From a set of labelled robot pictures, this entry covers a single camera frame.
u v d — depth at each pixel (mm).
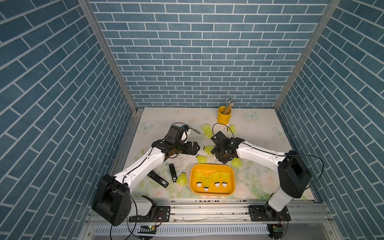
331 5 706
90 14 722
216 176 817
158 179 825
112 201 402
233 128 1094
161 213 726
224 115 1056
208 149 937
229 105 1023
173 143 631
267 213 663
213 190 807
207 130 705
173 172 847
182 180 845
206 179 845
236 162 913
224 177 821
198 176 821
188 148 722
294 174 457
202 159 930
